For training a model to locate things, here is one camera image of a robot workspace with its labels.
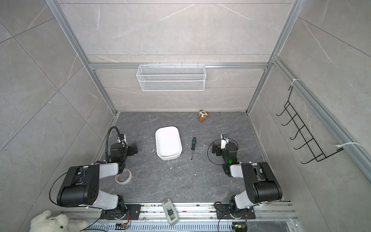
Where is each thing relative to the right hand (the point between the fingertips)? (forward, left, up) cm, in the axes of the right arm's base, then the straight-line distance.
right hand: (222, 141), depth 93 cm
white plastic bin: (+2, +36, -4) cm, 37 cm away
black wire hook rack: (-19, -33, +23) cm, 45 cm away
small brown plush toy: (+28, +11, -3) cm, 30 cm away
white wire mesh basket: (+40, +34, +23) cm, 57 cm away
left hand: (+1, +62, 0) cm, 62 cm away
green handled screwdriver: (+1, +19, -5) cm, 20 cm away
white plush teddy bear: (-44, +77, +14) cm, 90 cm away
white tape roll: (-22, +65, -5) cm, 69 cm away
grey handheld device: (-39, +32, -2) cm, 51 cm away
